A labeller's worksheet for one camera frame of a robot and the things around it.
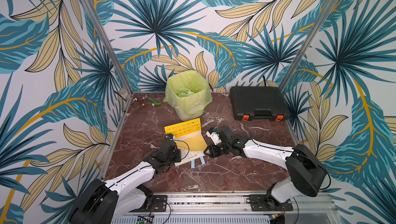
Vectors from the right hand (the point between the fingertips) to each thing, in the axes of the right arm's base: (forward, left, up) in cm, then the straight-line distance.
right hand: (206, 151), depth 85 cm
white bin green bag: (+32, +9, +13) cm, 36 cm away
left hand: (0, +15, -3) cm, 16 cm away
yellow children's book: (+9, +9, -4) cm, 14 cm away
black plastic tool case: (+31, -36, +3) cm, 48 cm away
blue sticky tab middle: (-3, +2, -5) cm, 6 cm away
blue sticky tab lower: (-5, +8, -5) cm, 10 cm away
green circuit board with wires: (-29, +29, -8) cm, 42 cm away
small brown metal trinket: (+37, +42, -3) cm, 56 cm away
